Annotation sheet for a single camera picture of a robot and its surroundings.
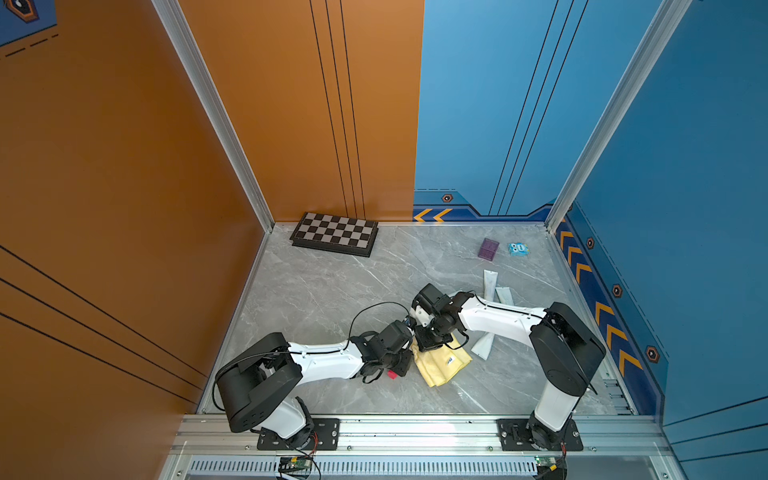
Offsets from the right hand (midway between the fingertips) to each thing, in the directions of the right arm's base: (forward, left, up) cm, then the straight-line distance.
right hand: (419, 347), depth 87 cm
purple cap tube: (+22, -25, 0) cm, 34 cm away
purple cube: (+35, -26, +4) cm, 44 cm away
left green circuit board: (-28, +31, -3) cm, 42 cm away
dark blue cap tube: (+18, -29, -1) cm, 35 cm away
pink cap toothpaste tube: (-9, +8, +3) cm, 12 cm away
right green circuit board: (-27, -30, -5) cm, 40 cm away
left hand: (-2, +2, -1) cm, 3 cm away
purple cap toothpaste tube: (+1, -19, 0) cm, 19 cm away
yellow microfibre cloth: (-5, -6, +1) cm, 8 cm away
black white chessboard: (+43, +27, +4) cm, 51 cm away
